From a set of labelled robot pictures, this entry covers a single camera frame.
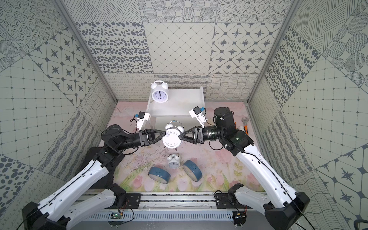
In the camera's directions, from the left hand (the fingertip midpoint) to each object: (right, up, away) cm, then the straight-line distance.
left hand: (166, 139), depth 56 cm
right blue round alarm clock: (+11, -20, +17) cm, 28 cm away
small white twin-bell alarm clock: (0, -17, +25) cm, 30 cm away
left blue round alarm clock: (-7, -21, +15) cm, 27 cm away
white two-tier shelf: (+3, +13, +16) cm, 20 cm away
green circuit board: (-28, -42, +15) cm, 53 cm away
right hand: (+6, 0, +3) cm, 7 cm away
